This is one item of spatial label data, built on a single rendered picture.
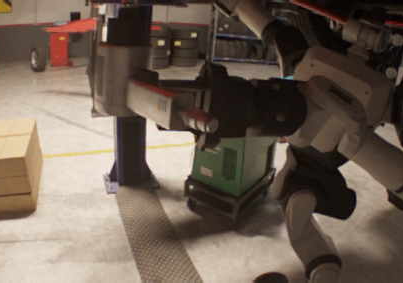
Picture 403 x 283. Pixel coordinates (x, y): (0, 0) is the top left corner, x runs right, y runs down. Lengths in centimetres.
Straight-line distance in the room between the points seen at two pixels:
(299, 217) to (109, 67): 69
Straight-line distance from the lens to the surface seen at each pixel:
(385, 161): 53
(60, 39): 843
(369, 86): 76
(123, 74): 45
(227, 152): 191
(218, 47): 969
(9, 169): 224
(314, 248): 108
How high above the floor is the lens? 136
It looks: 23 degrees down
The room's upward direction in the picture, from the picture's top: 5 degrees clockwise
